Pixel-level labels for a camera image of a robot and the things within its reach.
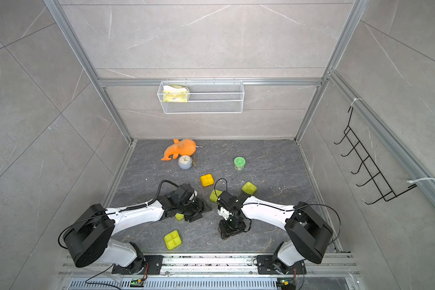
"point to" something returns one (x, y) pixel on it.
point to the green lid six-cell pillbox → (214, 195)
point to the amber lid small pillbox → (206, 180)
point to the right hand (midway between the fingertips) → (227, 235)
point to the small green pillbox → (249, 188)
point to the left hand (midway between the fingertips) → (211, 210)
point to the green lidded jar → (238, 163)
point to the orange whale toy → (185, 147)
